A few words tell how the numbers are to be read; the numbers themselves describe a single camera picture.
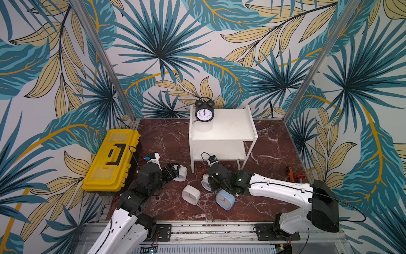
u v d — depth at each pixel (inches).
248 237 28.9
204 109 27.1
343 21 28.4
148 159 25.6
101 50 32.1
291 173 36.1
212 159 27.3
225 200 30.7
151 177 21.3
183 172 33.2
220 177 22.8
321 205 15.9
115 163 30.3
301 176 34.7
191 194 30.7
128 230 18.7
